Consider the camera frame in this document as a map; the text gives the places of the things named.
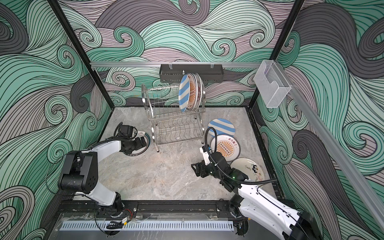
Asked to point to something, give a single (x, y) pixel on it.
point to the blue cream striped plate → (184, 93)
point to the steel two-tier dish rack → (169, 123)
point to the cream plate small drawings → (250, 167)
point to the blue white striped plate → (223, 126)
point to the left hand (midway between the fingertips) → (140, 144)
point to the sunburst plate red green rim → (227, 145)
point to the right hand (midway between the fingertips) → (197, 164)
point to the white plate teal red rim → (143, 150)
